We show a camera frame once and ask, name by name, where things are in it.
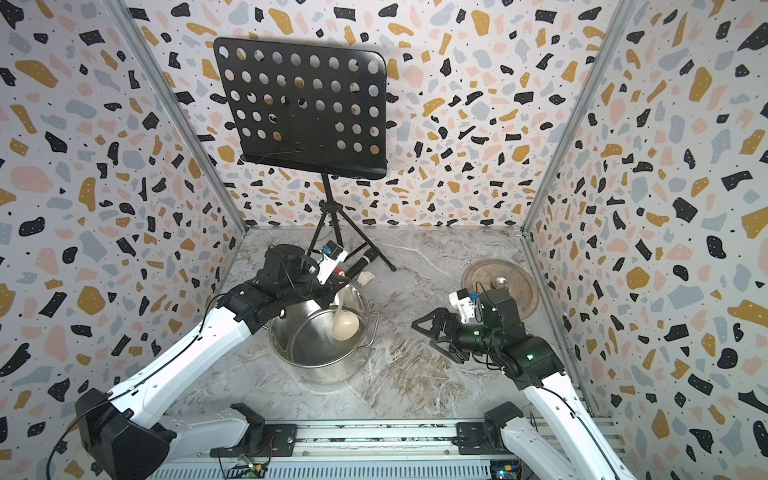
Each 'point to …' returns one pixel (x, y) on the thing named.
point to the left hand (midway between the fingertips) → (348, 278)
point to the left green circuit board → (247, 471)
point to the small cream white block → (364, 277)
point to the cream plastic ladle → (345, 324)
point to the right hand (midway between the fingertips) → (421, 337)
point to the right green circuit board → (508, 469)
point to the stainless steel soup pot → (304, 346)
